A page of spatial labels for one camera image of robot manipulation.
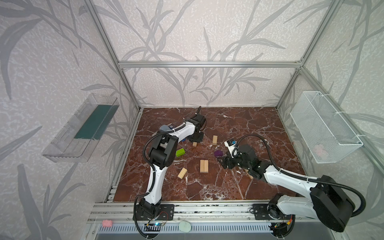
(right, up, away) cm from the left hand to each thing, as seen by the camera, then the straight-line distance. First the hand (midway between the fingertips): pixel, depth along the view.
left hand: (199, 135), depth 101 cm
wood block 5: (-10, -21, -15) cm, 27 cm away
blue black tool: (-7, +1, -32) cm, 33 cm away
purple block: (+12, -10, -8) cm, 17 cm away
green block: (-12, -10, -8) cm, 18 cm away
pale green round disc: (-6, -39, -33) cm, 51 cm away
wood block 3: (+2, -17, -12) cm, 21 cm away
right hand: (+13, -7, -16) cm, 22 cm away
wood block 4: (+4, -17, -12) cm, 21 cm away
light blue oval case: (-25, +5, +5) cm, 26 cm away
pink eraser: (-43, -38, -32) cm, 65 cm away
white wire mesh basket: (+55, +3, -38) cm, 67 cm away
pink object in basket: (+60, -5, -29) cm, 67 cm away
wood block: (-3, -6, -3) cm, 7 cm away
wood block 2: (+11, -3, -2) cm, 11 cm away
